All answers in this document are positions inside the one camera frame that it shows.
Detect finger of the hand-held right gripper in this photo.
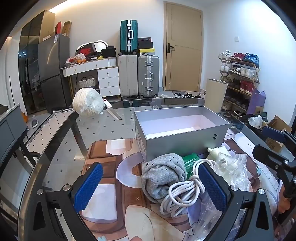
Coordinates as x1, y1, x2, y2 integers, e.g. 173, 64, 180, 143
253, 145, 290, 171
262, 126, 296, 159

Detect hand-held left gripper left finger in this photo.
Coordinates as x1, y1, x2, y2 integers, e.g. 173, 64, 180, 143
30, 162, 104, 241

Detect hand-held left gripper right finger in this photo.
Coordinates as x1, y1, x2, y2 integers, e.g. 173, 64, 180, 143
199, 162, 276, 241

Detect white power cable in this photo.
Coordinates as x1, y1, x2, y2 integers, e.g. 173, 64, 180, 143
160, 159, 216, 218

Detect clear plastic bag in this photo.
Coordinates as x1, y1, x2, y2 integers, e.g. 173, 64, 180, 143
215, 153, 255, 193

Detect green spout pouch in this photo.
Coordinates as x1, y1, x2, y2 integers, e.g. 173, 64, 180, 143
182, 153, 200, 181

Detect grey dotted knit cloth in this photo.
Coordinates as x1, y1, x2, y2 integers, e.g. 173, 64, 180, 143
142, 153, 187, 204

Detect grey cardboard box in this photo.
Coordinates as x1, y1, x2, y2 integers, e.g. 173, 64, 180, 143
134, 105, 230, 163

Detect open cardboard box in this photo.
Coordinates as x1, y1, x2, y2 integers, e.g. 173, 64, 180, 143
262, 115, 293, 153

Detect white plastic bag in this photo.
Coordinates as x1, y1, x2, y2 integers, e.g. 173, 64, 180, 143
248, 115, 263, 129

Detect purple bag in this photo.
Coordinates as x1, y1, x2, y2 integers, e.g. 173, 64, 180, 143
246, 89, 266, 116

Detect printed cartoon table mat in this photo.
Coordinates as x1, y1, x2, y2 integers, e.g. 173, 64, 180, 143
79, 137, 285, 241

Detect beige cylindrical bin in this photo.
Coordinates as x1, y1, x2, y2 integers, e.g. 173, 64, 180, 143
205, 78, 228, 114

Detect metal shoe rack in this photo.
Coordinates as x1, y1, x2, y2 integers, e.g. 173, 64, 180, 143
218, 57, 260, 116

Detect wrapped napa cabbage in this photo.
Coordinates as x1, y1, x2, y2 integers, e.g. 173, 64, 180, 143
72, 88, 104, 117

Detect grey low cabinet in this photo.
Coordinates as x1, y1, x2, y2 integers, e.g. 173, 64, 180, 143
0, 103, 41, 172

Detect dark shoes by door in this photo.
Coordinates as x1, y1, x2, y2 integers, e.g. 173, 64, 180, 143
171, 91, 206, 99

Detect wicker basket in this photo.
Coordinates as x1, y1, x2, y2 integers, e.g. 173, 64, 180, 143
77, 76, 97, 88

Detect white suitcase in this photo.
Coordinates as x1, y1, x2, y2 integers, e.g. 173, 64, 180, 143
118, 54, 139, 98

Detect wooden door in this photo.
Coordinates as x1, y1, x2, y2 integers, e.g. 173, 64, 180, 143
162, 1, 203, 92

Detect white desk with drawers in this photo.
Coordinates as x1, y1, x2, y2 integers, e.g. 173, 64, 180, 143
60, 57, 121, 97

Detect grey refrigerator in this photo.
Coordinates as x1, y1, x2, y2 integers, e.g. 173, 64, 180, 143
38, 34, 72, 113

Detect silver suitcase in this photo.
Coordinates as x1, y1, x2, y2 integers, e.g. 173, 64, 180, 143
137, 55, 160, 98

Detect red and black bag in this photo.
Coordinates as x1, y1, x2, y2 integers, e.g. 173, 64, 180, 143
76, 42, 96, 56

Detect teal suitcase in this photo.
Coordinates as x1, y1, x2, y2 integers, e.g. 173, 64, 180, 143
120, 20, 139, 55

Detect black flat box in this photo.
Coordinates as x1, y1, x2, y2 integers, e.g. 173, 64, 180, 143
138, 37, 153, 49

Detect brown cardboard box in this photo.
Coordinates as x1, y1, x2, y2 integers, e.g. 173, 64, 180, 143
62, 21, 72, 37

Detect white handled knife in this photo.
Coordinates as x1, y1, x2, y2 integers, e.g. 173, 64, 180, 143
103, 99, 122, 120

